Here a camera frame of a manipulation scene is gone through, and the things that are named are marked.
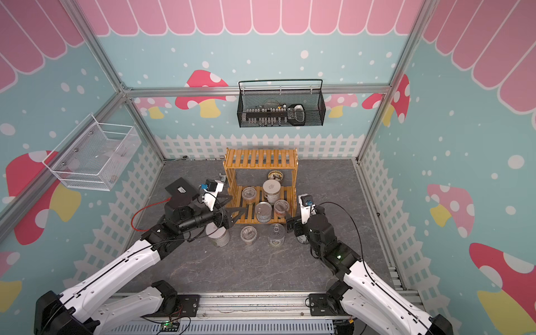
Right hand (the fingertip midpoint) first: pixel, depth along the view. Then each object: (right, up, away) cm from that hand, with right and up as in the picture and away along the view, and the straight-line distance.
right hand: (298, 208), depth 76 cm
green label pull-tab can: (-8, -12, +8) cm, 17 cm away
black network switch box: (-54, +3, +27) cm, 61 cm away
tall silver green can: (+3, -14, +9) cm, 17 cm away
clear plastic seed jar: (-19, -12, +10) cm, 25 cm away
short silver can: (-13, -3, +14) cm, 19 cm away
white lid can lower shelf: (-10, +6, +17) cm, 20 cm away
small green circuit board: (-46, -41, -3) cm, 62 cm away
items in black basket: (-2, +38, +13) cm, 41 cm away
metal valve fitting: (-36, +12, +35) cm, 51 cm away
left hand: (-21, +1, -4) cm, 21 cm away
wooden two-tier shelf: (-15, +9, +37) cm, 41 cm away
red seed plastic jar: (-6, -2, +16) cm, 17 cm away
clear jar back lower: (-20, +3, +21) cm, 29 cm away
